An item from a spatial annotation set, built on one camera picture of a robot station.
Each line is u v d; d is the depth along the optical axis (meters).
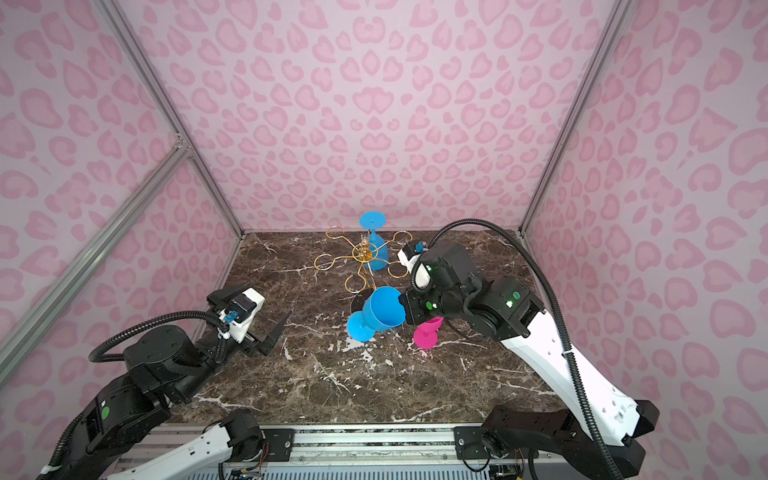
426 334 0.92
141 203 0.74
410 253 0.53
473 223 0.50
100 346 0.33
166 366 0.37
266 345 0.53
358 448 0.74
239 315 0.44
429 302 0.51
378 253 0.76
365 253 0.75
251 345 0.50
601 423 0.36
